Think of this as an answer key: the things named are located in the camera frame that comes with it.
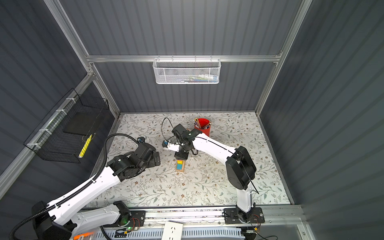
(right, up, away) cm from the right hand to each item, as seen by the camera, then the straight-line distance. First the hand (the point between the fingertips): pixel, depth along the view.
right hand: (180, 154), depth 86 cm
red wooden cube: (0, -3, 0) cm, 4 cm away
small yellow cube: (-1, -5, +1) cm, 5 cm away
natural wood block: (+1, -7, +3) cm, 8 cm away
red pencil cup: (+14, +17, +13) cm, 26 cm away
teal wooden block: (-1, -8, +2) cm, 8 cm away
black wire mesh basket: (-56, +12, -13) cm, 59 cm away
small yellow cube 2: (0, -6, +3) cm, 7 cm away
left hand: (-14, 0, -9) cm, 17 cm away
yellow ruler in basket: (-43, +7, -17) cm, 46 cm away
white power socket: (-2, -31, -19) cm, 37 cm away
